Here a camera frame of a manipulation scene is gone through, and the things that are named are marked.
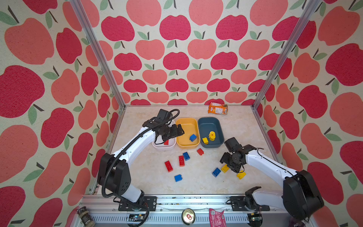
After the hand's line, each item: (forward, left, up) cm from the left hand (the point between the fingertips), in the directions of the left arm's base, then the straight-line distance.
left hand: (181, 134), depth 83 cm
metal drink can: (-40, -2, -6) cm, 40 cm away
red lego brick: (+3, +10, -15) cm, 18 cm away
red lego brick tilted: (-13, +8, -15) cm, 22 cm away
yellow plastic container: (+17, -7, -16) cm, 25 cm away
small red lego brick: (-3, -13, -16) cm, 21 cm away
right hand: (-12, -28, -14) cm, 34 cm away
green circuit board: (-39, +24, -19) cm, 49 cm away
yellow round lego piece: (+8, -22, -14) cm, 27 cm away
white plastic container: (-12, +11, +8) cm, 18 cm away
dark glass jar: (-39, +47, -14) cm, 63 cm away
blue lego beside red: (-6, -3, -16) cm, 17 cm away
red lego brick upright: (-10, 0, -16) cm, 19 cm away
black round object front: (-40, -38, -21) cm, 59 cm away
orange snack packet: (+36, -32, -14) cm, 50 cm away
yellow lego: (+4, -17, -14) cm, 22 cm away
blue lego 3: (-17, -21, -17) cm, 32 cm away
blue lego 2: (-20, +2, -16) cm, 26 cm away
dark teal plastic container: (+19, -19, -16) cm, 31 cm away
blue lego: (+7, -8, -14) cm, 18 cm away
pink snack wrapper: (-40, -17, -16) cm, 46 cm away
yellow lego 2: (-15, -27, -16) cm, 35 cm away
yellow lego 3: (-19, -36, -15) cm, 43 cm away
